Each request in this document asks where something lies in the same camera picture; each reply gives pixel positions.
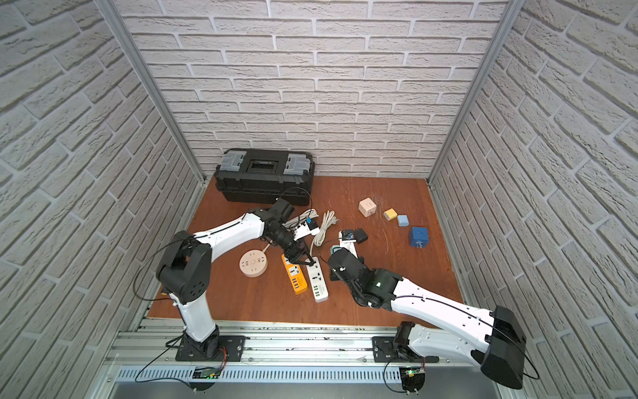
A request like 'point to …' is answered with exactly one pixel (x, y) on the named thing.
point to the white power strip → (317, 281)
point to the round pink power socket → (253, 263)
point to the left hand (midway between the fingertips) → (312, 254)
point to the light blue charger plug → (403, 220)
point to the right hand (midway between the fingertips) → (337, 256)
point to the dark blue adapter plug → (419, 237)
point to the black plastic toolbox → (265, 175)
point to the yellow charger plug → (390, 214)
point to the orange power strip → (295, 275)
